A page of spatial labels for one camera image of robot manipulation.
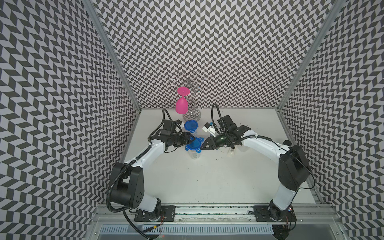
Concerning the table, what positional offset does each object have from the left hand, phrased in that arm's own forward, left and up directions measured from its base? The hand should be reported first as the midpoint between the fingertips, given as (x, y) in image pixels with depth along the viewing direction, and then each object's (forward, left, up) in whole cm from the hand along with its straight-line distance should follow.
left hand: (191, 140), depth 86 cm
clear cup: (-6, -1, -7) cm, 9 cm away
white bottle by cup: (-1, -25, -11) cm, 27 cm away
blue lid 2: (-3, -2, -1) cm, 4 cm away
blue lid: (+12, +1, -2) cm, 13 cm away
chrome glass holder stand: (+43, 0, +9) cm, 44 cm away
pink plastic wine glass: (+18, +6, +11) cm, 22 cm away
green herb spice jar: (-1, -57, -2) cm, 57 cm away
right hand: (-7, -7, +3) cm, 11 cm away
